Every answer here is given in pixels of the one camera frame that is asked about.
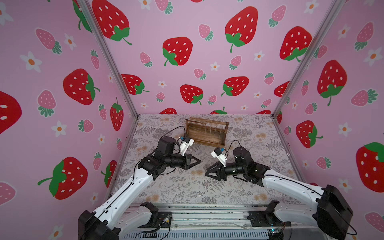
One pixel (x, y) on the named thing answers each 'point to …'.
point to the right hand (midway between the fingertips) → (208, 169)
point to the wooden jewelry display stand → (208, 131)
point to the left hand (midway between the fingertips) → (200, 161)
